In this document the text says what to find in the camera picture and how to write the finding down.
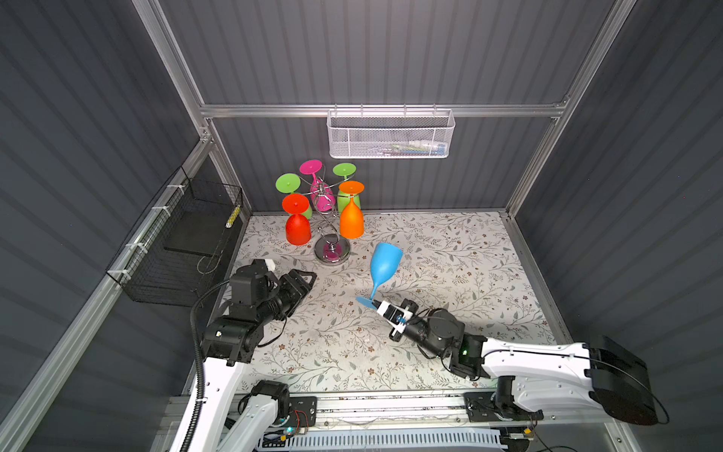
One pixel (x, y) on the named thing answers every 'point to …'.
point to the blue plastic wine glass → (385, 261)
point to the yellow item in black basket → (229, 224)
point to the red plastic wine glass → (298, 229)
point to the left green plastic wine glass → (290, 183)
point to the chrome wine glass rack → (330, 248)
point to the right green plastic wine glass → (345, 169)
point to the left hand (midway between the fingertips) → (313, 282)
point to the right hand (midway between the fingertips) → (379, 302)
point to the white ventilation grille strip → (415, 439)
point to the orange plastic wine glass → (351, 221)
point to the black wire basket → (176, 248)
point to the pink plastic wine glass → (322, 195)
